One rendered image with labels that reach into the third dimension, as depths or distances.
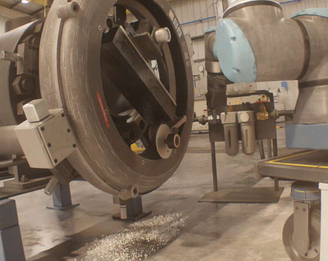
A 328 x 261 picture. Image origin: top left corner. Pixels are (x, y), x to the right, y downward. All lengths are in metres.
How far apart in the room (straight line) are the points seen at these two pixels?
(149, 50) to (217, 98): 0.40
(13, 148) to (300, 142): 0.69
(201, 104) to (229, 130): 5.80
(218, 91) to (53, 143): 0.69
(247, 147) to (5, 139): 1.24
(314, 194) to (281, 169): 0.12
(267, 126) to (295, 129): 0.98
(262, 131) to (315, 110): 1.04
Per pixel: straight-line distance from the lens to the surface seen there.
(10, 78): 1.09
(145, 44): 0.93
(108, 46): 0.87
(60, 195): 1.85
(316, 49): 0.76
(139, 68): 0.94
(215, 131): 1.85
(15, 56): 0.80
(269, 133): 1.77
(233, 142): 1.75
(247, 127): 1.71
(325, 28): 0.79
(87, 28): 0.81
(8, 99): 1.08
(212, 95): 1.22
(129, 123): 1.13
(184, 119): 1.19
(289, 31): 0.74
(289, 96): 11.75
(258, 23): 0.72
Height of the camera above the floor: 0.46
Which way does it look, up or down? level
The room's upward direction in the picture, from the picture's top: 5 degrees counter-clockwise
